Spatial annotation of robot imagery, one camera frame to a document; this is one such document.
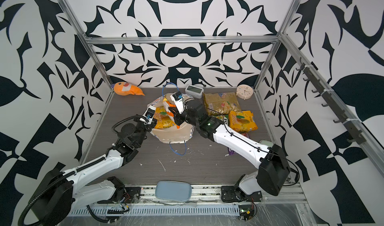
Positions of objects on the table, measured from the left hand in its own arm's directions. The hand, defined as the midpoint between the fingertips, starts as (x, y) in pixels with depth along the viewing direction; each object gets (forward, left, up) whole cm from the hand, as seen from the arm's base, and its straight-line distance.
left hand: (149, 103), depth 74 cm
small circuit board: (-44, -45, -31) cm, 70 cm away
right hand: (-2, -11, 0) cm, 11 cm away
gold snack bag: (+18, -40, -24) cm, 50 cm away
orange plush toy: (+31, +28, -21) cm, 47 cm away
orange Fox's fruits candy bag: (-2, -9, +1) cm, 9 cm away
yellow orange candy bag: (+4, -53, -25) cm, 59 cm away
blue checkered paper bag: (-5, -9, -23) cm, 25 cm away
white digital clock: (+30, -23, -24) cm, 44 cm away
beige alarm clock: (+31, -62, -26) cm, 74 cm away
